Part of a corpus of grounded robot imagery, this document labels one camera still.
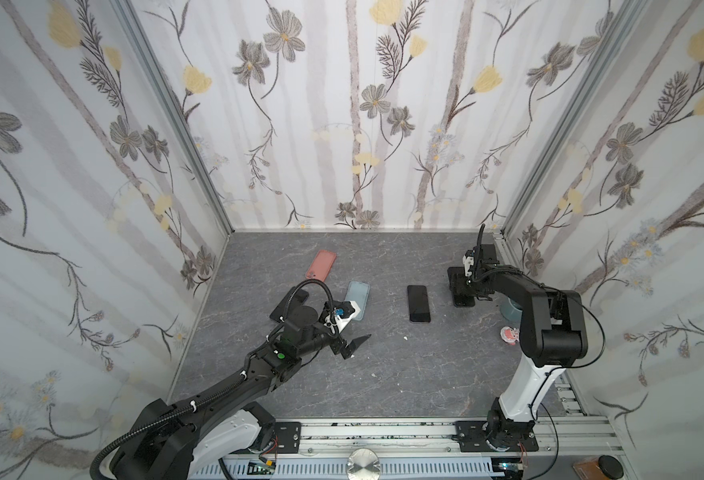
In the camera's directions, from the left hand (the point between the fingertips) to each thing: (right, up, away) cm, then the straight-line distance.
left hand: (354, 311), depth 78 cm
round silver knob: (+2, -27, -19) cm, 33 cm away
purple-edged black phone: (+22, -3, +22) cm, 31 cm away
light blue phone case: (+2, +2, +24) cm, 24 cm away
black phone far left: (-20, 0, +24) cm, 32 cm away
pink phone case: (-13, +12, +34) cm, 38 cm away
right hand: (+35, +7, +22) cm, 42 cm away
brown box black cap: (+53, -31, -15) cm, 63 cm away
